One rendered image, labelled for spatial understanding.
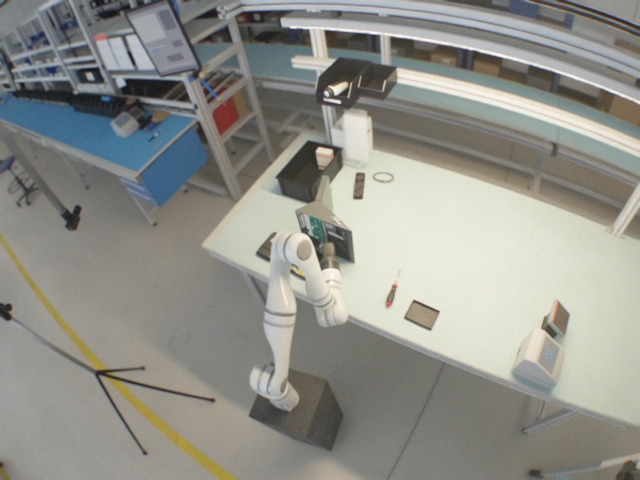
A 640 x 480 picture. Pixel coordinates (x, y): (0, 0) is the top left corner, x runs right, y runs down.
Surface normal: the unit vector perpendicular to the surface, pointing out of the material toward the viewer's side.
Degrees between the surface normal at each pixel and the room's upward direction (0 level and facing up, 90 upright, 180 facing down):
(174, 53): 101
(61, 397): 0
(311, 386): 0
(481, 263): 0
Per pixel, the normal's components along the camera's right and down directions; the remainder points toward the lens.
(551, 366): 0.29, -0.34
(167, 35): -0.06, 0.90
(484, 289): -0.14, -0.60
